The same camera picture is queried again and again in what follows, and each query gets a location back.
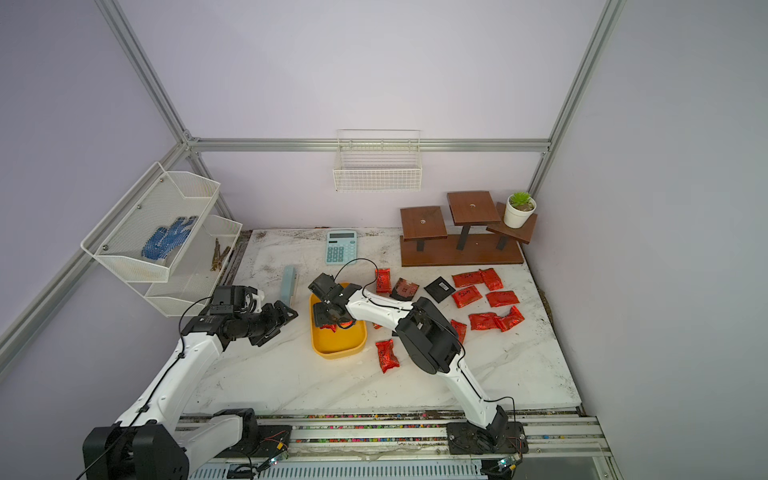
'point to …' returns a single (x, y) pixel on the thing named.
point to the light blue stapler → (288, 282)
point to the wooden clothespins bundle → (217, 257)
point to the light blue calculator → (341, 247)
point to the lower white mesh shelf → (198, 271)
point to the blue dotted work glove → (163, 240)
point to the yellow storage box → (342, 343)
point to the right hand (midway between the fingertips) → (327, 319)
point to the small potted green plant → (518, 209)
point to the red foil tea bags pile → (334, 327)
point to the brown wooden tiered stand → (484, 223)
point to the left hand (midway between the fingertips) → (289, 324)
